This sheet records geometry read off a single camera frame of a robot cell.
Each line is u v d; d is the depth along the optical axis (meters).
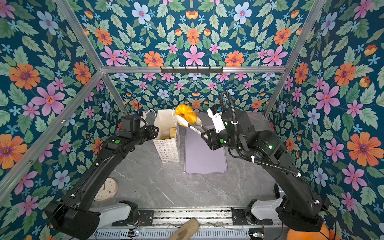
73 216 0.37
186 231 0.68
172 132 0.91
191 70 0.93
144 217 0.74
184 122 0.61
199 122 0.65
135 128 0.57
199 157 0.95
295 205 0.36
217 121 0.48
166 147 0.80
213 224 0.72
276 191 0.78
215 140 0.48
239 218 0.73
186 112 0.67
